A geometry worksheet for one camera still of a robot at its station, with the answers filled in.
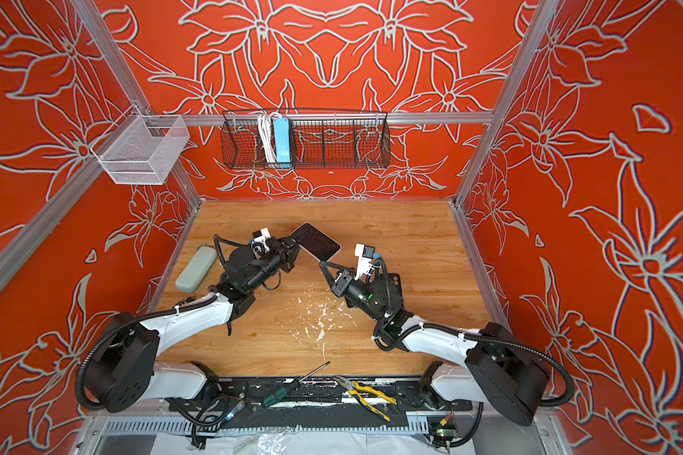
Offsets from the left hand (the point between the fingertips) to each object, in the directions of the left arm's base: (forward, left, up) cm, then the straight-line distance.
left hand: (306, 234), depth 75 cm
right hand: (-8, -5, -1) cm, 10 cm away
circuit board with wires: (-39, -38, -27) cm, 61 cm away
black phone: (-2, -3, -1) cm, 4 cm away
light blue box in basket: (+30, +11, +7) cm, 33 cm away
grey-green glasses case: (-1, +41, -24) cm, 47 cm away
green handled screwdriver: (-33, +3, -25) cm, 41 cm away
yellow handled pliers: (-31, -15, -26) cm, 43 cm away
